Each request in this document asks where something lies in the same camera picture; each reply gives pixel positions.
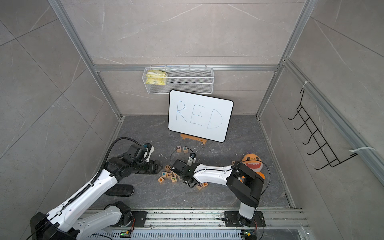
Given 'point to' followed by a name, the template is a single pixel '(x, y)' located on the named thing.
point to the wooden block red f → (160, 180)
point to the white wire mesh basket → (191, 80)
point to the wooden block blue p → (164, 174)
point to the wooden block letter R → (178, 149)
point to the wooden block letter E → (185, 150)
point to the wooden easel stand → (204, 141)
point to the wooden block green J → (174, 180)
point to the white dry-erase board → (199, 116)
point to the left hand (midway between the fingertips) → (158, 165)
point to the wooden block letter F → (233, 162)
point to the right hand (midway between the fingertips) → (187, 173)
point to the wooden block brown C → (167, 168)
